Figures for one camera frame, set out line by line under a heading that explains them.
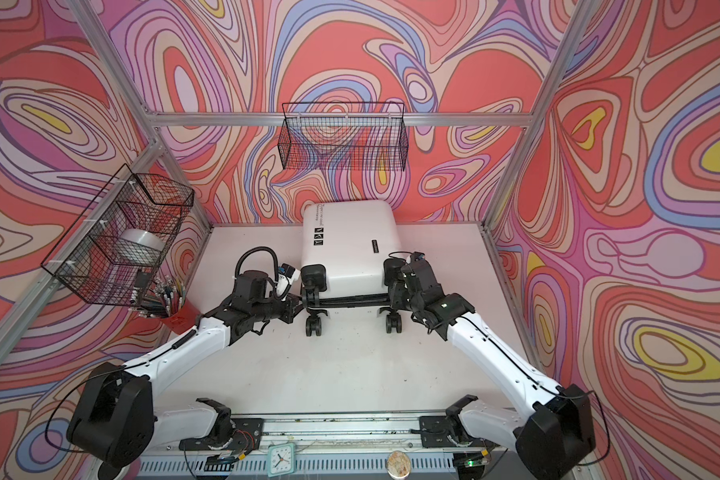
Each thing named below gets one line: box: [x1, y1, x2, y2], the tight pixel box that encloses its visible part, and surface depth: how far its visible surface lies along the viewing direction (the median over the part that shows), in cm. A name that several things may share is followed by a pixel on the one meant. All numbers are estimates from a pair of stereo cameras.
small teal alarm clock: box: [267, 442, 295, 478], surface depth 70 cm
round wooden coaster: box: [386, 450, 411, 480], surface depth 70 cm
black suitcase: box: [300, 200, 403, 337], surface depth 86 cm
